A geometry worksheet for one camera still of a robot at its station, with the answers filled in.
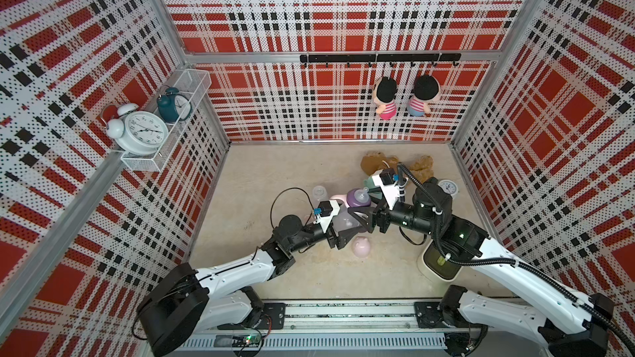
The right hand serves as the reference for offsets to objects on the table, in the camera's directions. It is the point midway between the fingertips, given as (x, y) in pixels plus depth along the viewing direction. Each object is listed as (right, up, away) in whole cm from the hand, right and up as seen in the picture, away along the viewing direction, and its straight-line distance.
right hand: (360, 202), depth 64 cm
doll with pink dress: (+12, +38, +29) cm, 49 cm away
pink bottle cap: (+3, -19, +20) cm, 28 cm away
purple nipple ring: (-1, +2, -3) cm, 4 cm away
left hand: (0, -5, +7) cm, 9 cm away
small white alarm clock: (+41, +1, +36) cm, 54 cm away
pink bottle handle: (-5, +1, -1) cm, 5 cm away
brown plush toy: (+10, +11, +40) cm, 43 cm away
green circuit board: (-32, -41, +6) cm, 52 cm away
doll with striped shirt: (+28, +39, +29) cm, 56 cm away
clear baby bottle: (-4, -6, +6) cm, 10 cm away
